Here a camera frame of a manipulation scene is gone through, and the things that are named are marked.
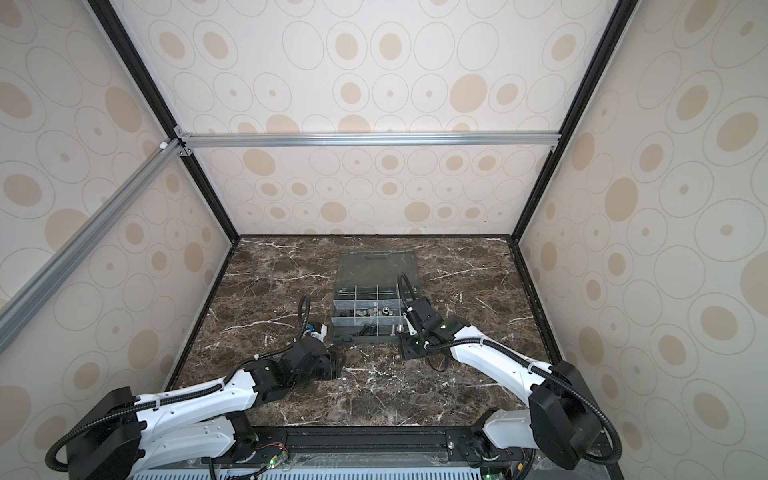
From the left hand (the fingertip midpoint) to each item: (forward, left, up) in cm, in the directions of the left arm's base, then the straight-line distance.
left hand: (348, 359), depth 82 cm
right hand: (+4, -16, 0) cm, 17 cm away
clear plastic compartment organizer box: (+19, -4, -5) cm, 20 cm away
